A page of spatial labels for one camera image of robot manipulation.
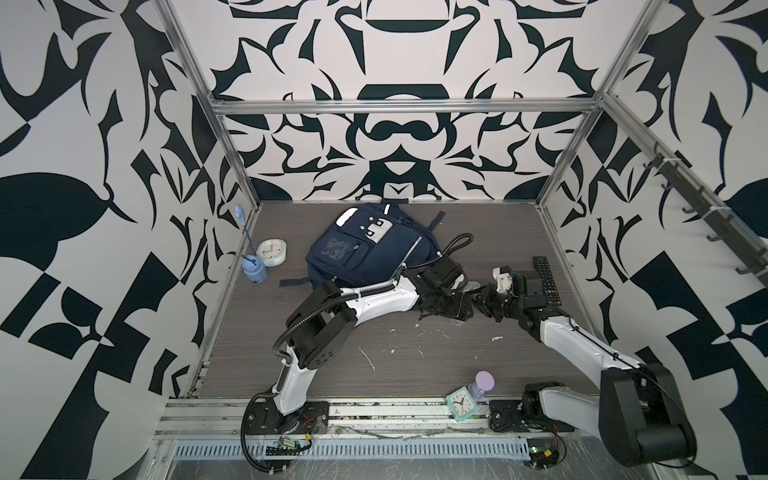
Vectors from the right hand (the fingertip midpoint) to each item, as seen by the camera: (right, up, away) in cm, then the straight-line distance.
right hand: (467, 293), depth 86 cm
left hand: (0, -3, -3) cm, 5 cm away
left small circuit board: (-45, -32, -15) cm, 58 cm away
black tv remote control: (+29, -2, +8) cm, 30 cm away
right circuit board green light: (+14, -34, -15) cm, 40 cm away
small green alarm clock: (-4, -25, -11) cm, 28 cm away
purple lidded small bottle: (0, -18, -14) cm, 23 cm away
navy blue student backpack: (-28, +14, +13) cm, 34 cm away
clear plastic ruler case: (0, +1, +2) cm, 3 cm away
